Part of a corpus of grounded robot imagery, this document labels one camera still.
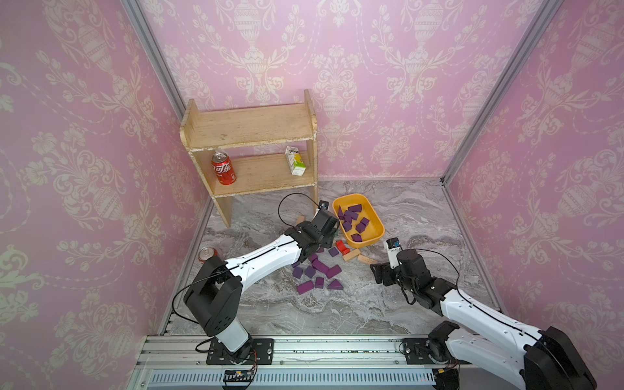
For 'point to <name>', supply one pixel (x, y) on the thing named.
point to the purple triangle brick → (335, 284)
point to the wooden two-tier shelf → (250, 149)
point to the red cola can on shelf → (223, 168)
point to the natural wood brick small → (352, 254)
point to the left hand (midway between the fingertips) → (323, 233)
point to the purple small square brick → (319, 282)
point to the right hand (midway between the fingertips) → (381, 263)
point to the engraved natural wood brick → (366, 259)
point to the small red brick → (342, 248)
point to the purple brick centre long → (318, 265)
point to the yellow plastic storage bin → (374, 229)
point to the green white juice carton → (295, 161)
